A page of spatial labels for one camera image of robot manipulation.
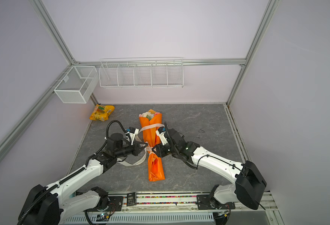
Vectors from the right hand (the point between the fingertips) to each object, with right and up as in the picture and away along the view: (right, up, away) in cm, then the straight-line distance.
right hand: (155, 149), depth 77 cm
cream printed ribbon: (-4, 0, +1) cm, 4 cm away
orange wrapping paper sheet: (-6, +12, +21) cm, 25 cm away
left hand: (-5, +1, +2) cm, 5 cm away
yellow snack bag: (-46, +21, +32) cm, 60 cm away
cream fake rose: (-11, +20, +28) cm, 36 cm away
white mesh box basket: (-57, +41, +22) cm, 74 cm away
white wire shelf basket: (-12, +49, +22) cm, 55 cm away
